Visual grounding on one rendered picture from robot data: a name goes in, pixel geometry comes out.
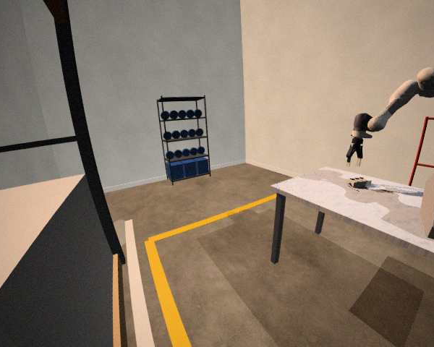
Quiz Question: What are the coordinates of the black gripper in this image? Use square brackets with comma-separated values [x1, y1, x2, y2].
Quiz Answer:
[346, 138, 363, 167]

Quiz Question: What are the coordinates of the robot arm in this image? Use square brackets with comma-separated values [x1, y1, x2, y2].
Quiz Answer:
[351, 67, 434, 139]

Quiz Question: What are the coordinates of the beige power strip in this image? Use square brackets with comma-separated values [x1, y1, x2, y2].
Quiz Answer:
[346, 177, 372, 190]

